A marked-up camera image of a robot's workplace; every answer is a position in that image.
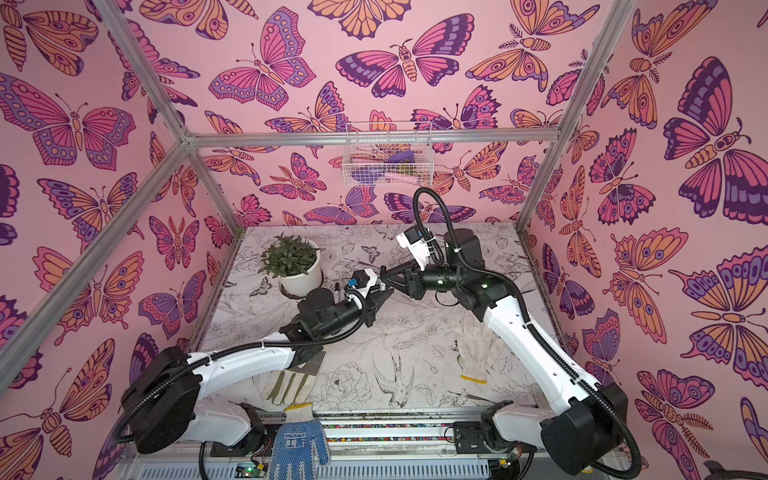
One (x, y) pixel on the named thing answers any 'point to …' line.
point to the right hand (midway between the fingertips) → (386, 273)
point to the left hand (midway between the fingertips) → (392, 284)
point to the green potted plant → (288, 256)
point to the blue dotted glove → (295, 444)
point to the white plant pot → (305, 283)
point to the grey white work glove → (291, 389)
